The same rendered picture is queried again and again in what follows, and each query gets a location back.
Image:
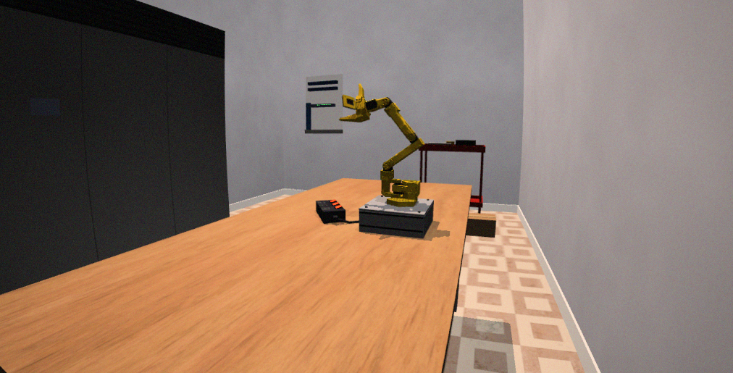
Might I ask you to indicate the black power strip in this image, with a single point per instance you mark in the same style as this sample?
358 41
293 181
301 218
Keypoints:
330 210

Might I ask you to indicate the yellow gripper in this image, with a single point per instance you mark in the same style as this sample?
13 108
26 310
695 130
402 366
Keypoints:
361 114

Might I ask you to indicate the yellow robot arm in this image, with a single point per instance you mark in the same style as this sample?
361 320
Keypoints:
407 187

